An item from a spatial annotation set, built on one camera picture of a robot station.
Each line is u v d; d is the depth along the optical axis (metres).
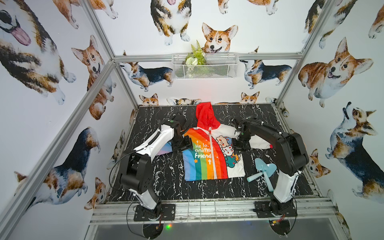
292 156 0.50
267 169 0.86
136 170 0.46
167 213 0.74
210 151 0.95
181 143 0.73
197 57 0.82
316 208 0.76
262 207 0.74
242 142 0.77
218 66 0.92
